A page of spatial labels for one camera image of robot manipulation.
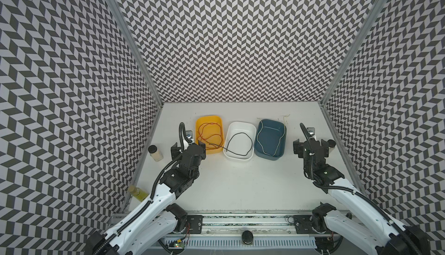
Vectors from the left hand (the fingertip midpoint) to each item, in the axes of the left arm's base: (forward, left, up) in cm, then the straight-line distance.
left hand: (189, 141), depth 77 cm
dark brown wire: (+8, -17, -18) cm, 26 cm away
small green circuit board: (-37, +1, -16) cm, 40 cm away
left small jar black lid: (-1, +18, -9) cm, 21 cm away
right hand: (+1, -57, -2) cm, 57 cm away
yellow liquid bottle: (-20, +19, -6) cm, 29 cm away
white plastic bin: (+12, -24, -18) cm, 32 cm away
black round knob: (-35, -25, -9) cm, 44 cm away
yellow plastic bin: (+18, -6, -18) cm, 26 cm away
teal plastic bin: (+10, -40, -15) cm, 44 cm away
